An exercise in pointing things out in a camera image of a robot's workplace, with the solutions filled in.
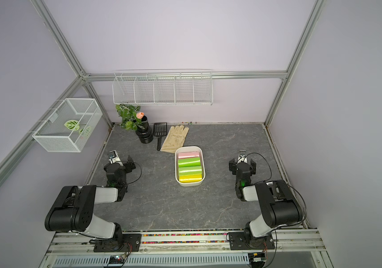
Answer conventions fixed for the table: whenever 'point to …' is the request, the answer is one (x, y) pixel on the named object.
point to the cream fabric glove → (175, 138)
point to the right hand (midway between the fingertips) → (242, 158)
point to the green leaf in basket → (71, 124)
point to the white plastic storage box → (190, 148)
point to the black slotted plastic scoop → (160, 130)
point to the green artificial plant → (128, 114)
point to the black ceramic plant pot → (144, 131)
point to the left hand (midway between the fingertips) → (122, 158)
